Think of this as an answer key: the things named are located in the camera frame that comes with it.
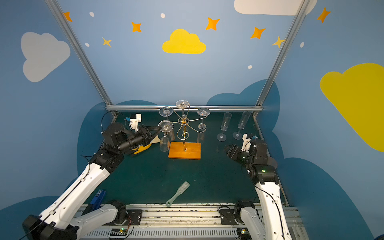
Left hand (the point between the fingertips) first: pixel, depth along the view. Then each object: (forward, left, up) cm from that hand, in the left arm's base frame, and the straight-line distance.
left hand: (162, 125), depth 66 cm
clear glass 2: (+21, -35, -37) cm, 55 cm away
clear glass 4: (+12, 0, -3) cm, 12 cm away
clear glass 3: (+2, -1, -3) cm, 4 cm away
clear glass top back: (+19, -8, -3) cm, 20 cm away
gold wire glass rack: (+8, -9, -5) cm, 13 cm away
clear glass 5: (+13, -18, -4) cm, 23 cm away
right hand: (-2, -34, -13) cm, 37 cm away
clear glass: (+22, -46, -18) cm, 54 cm away
